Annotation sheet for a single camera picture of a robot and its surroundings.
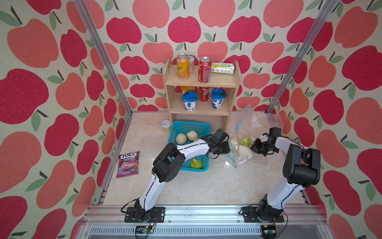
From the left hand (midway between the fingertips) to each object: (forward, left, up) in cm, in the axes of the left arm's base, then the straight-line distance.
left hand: (232, 154), depth 89 cm
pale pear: (+12, +32, -2) cm, 34 cm away
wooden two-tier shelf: (+26, +17, +13) cm, 34 cm away
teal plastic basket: (+19, +30, -4) cm, 36 cm away
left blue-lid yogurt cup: (+25, +26, +23) cm, 43 cm away
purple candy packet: (-5, +63, -5) cm, 64 cm away
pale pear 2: (+14, +24, -1) cm, 28 cm away
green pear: (-6, +22, -1) cm, 23 cm away
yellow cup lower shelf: (+32, +29, +24) cm, 49 cm away
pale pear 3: (+3, -9, -1) cm, 9 cm away
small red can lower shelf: (+31, +17, +21) cm, 41 cm away
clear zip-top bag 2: (+10, -4, 0) cm, 11 cm away
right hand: (+5, -15, -5) cm, 17 cm away
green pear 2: (+10, -12, -1) cm, 16 cm away
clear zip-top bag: (+29, -25, -5) cm, 38 cm away
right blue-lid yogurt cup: (+26, +9, +24) cm, 37 cm away
